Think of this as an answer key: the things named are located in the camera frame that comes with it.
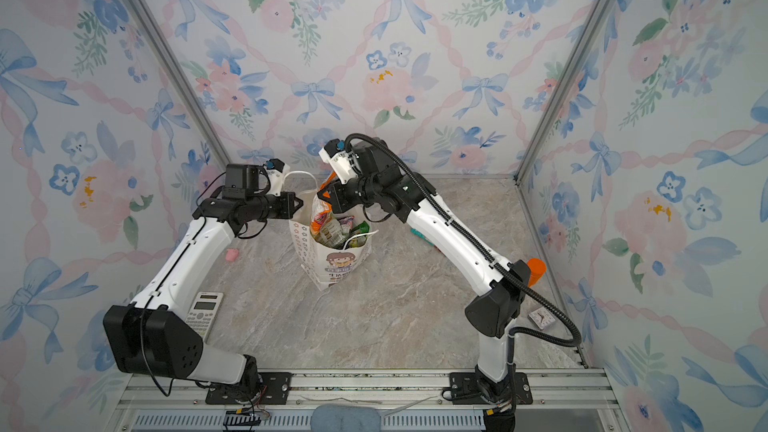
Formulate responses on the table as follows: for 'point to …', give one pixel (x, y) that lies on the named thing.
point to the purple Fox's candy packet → (346, 224)
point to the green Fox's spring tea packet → (361, 229)
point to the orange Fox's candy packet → (322, 220)
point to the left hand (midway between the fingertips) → (303, 200)
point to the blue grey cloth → (344, 417)
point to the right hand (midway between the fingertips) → (322, 192)
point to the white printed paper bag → (322, 264)
